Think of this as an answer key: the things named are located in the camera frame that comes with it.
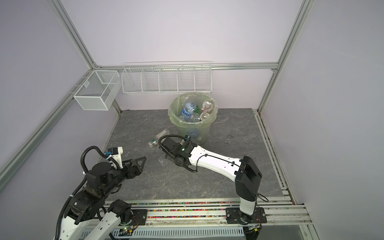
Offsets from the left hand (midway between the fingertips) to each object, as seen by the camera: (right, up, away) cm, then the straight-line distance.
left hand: (139, 161), depth 69 cm
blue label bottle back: (+6, -4, +21) cm, 22 cm away
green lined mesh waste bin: (+24, +23, +17) cm, 38 cm away
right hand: (+13, -1, +11) cm, 17 cm away
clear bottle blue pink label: (+21, +25, +17) cm, 37 cm away
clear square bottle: (-3, +5, +31) cm, 32 cm away
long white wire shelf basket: (+6, +49, +32) cm, 59 cm away
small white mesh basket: (-40, +40, +32) cm, 65 cm away
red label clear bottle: (+32, +27, +14) cm, 44 cm away
